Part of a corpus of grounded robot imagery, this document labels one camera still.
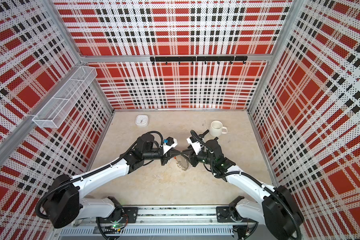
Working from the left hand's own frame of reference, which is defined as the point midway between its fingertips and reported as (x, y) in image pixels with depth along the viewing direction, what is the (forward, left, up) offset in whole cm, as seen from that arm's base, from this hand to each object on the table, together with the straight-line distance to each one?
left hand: (179, 154), depth 76 cm
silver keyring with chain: (+3, -1, -16) cm, 16 cm away
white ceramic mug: (+26, -25, -12) cm, 38 cm away
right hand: (0, -2, 0) cm, 2 cm away
